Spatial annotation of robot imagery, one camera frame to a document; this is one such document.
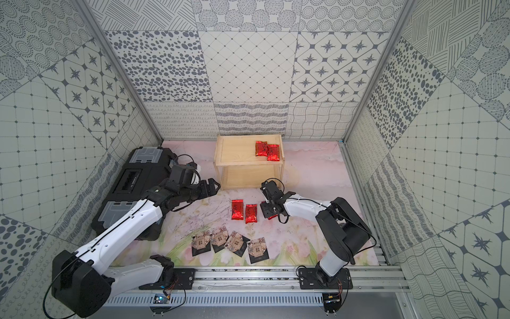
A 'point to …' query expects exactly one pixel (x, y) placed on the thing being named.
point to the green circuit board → (160, 298)
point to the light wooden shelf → (238, 166)
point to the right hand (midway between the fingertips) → (271, 208)
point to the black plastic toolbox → (143, 168)
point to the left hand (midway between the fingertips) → (212, 184)
